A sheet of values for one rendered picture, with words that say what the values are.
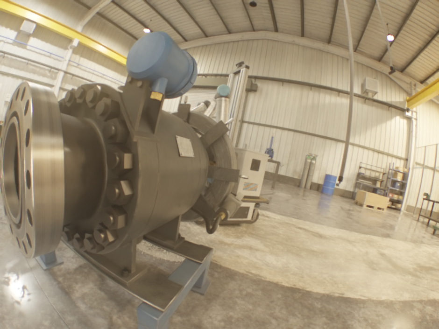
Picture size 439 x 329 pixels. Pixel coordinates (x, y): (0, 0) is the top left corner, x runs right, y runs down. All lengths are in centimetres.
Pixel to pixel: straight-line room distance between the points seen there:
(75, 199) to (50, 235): 12
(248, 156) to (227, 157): 87
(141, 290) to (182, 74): 68
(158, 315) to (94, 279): 55
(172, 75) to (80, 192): 38
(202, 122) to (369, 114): 996
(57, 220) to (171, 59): 44
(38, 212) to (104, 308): 65
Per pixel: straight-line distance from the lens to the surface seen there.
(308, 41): 1159
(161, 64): 48
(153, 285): 71
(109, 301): 99
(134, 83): 53
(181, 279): 77
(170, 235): 96
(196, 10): 1152
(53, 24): 1185
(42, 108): 43
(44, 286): 109
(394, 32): 1064
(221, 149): 115
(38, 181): 38
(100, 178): 54
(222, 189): 115
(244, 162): 197
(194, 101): 1133
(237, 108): 204
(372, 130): 1056
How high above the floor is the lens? 74
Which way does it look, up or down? 3 degrees down
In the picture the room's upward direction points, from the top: 12 degrees clockwise
